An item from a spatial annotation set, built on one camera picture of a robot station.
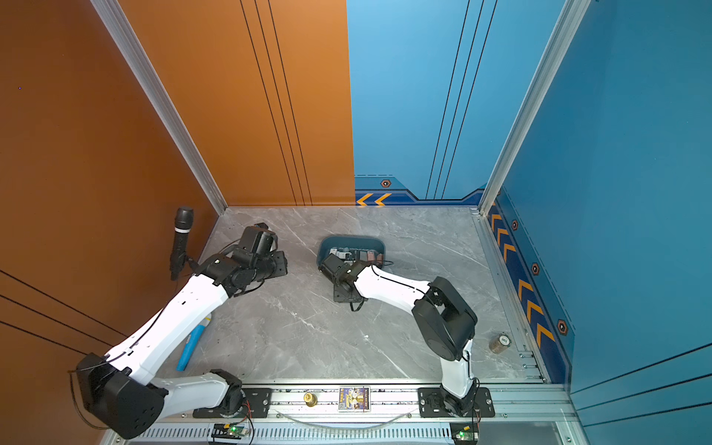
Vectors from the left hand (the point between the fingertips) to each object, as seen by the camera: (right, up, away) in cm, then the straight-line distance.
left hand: (285, 258), depth 80 cm
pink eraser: (+26, -1, +21) cm, 33 cm away
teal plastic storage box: (+23, +1, +25) cm, 34 cm away
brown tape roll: (+61, -24, -3) cm, 66 cm away
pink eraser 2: (+29, -2, +21) cm, 36 cm away
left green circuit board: (-12, -44, -10) cm, 46 cm away
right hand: (+17, -13, +9) cm, 24 cm away
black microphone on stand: (-27, +9, -4) cm, 29 cm away
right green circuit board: (+49, -44, -9) cm, 67 cm away
